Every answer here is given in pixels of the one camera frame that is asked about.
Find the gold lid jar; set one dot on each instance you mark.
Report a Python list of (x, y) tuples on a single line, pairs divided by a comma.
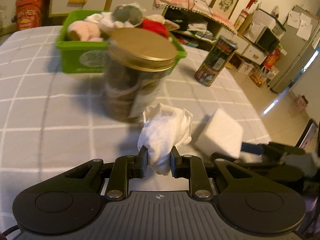
[(137, 61)]

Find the black box on shelf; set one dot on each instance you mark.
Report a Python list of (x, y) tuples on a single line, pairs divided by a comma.
[(180, 17)]

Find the green plastic bin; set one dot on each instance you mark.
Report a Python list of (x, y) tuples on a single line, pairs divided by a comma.
[(90, 57)]

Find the low wooden tv cabinet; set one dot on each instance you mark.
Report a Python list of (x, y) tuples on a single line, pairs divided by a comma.
[(218, 26)]

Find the framed girl picture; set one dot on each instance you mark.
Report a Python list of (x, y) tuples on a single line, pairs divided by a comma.
[(224, 8)]

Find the tall chip can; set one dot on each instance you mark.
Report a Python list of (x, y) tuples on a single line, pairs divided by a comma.
[(215, 61)]

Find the orange snack bucket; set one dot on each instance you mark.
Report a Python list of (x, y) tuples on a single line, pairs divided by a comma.
[(29, 14)]

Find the grey refrigerator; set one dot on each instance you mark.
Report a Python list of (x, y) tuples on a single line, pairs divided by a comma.
[(298, 46)]

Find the white rabbit plush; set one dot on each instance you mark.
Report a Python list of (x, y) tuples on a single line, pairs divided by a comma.
[(105, 22)]

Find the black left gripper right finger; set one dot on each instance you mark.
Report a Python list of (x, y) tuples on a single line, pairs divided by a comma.
[(176, 164)]

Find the white foam block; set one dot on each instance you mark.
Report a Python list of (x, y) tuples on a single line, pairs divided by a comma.
[(222, 134)]

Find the microwave oven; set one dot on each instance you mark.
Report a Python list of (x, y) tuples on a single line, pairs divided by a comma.
[(265, 31)]

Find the santa plush toy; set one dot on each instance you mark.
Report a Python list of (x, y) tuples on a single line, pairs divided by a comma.
[(155, 27)]

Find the white cloth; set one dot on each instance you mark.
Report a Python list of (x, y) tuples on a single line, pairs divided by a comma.
[(164, 127)]

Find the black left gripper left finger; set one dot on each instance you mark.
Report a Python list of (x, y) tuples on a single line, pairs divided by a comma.
[(141, 163)]

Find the pink plush toy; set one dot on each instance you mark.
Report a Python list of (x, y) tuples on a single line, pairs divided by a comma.
[(84, 31)]

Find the grey checked tablecloth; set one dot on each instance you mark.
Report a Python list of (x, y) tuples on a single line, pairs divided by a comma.
[(52, 121)]

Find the pink table runner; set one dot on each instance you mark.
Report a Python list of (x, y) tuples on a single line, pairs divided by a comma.
[(201, 7)]

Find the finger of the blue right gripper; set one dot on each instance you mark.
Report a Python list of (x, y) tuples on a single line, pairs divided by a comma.
[(256, 149)]

